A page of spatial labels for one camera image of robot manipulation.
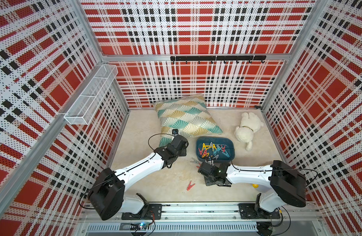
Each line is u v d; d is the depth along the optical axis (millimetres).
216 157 926
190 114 958
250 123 1003
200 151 956
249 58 883
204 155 932
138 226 693
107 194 410
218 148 958
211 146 959
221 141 958
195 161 912
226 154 934
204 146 958
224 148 958
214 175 638
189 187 819
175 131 750
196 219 732
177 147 631
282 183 437
